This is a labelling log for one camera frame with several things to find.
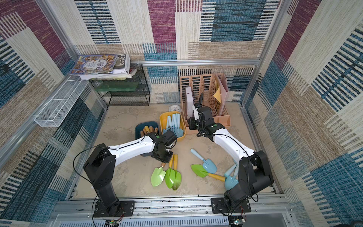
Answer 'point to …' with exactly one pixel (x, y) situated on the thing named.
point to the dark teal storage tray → (139, 127)
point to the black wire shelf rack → (134, 91)
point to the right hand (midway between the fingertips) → (189, 118)
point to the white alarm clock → (175, 107)
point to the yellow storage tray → (163, 118)
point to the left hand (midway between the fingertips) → (167, 160)
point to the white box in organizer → (189, 102)
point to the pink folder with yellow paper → (222, 91)
